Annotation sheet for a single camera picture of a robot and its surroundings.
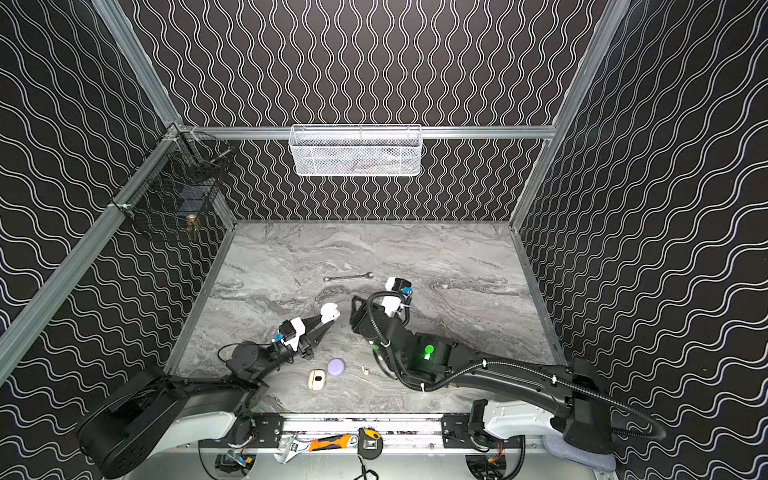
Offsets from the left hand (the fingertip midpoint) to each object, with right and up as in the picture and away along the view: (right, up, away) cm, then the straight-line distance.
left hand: (334, 320), depth 72 cm
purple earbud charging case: (-1, -16, +12) cm, 20 cm away
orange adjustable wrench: (-10, -30, 0) cm, 32 cm away
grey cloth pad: (+53, -29, -1) cm, 61 cm away
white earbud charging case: (-1, +2, +1) cm, 2 cm away
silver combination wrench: (+6, +8, +32) cm, 34 cm away
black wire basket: (-54, +33, +22) cm, 67 cm away
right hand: (+6, +4, -1) cm, 7 cm away
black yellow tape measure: (+9, -29, -1) cm, 30 cm away
